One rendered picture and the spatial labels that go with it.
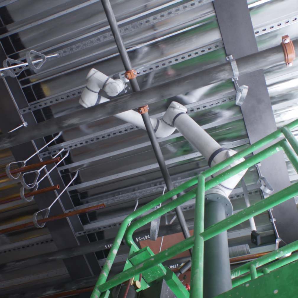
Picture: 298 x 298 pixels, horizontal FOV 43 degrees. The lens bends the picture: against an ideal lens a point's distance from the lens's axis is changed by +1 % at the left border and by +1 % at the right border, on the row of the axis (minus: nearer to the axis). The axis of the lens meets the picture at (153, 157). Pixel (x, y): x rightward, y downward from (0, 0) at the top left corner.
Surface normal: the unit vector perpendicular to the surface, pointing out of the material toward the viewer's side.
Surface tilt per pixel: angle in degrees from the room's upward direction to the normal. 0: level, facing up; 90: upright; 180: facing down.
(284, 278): 90
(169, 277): 90
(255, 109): 180
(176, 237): 180
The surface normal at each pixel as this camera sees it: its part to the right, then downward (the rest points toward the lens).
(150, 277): -0.14, 0.34
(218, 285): 0.01, -0.94
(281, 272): -0.57, -0.79
